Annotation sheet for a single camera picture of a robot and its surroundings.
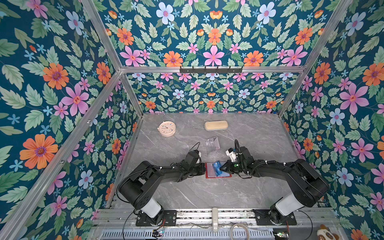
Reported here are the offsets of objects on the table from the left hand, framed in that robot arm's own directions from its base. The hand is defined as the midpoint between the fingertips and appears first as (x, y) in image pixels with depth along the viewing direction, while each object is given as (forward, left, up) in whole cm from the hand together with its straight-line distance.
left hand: (209, 167), depth 88 cm
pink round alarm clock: (+32, +28, -1) cm, 43 cm away
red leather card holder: (-2, 0, -3) cm, 3 cm away
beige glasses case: (+32, -8, 0) cm, 33 cm away
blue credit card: (+1, -5, -2) cm, 5 cm away
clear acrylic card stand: (+15, -4, 0) cm, 16 cm away
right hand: (-1, -6, 0) cm, 6 cm away
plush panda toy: (-35, -50, 0) cm, 61 cm away
